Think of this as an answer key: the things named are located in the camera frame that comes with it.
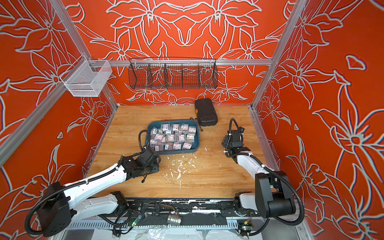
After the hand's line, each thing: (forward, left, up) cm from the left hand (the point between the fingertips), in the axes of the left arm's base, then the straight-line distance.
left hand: (158, 165), depth 83 cm
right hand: (+19, -42, +3) cm, 46 cm away
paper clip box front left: (+14, -9, -2) cm, 17 cm away
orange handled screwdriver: (+40, -16, -3) cm, 43 cm away
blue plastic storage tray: (+21, -1, -2) cm, 22 cm away
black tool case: (+40, -28, 0) cm, 49 cm away
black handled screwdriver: (+30, -24, -4) cm, 39 cm away
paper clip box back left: (+27, +1, 0) cm, 27 cm away
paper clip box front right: (+15, -16, -2) cm, 22 cm away
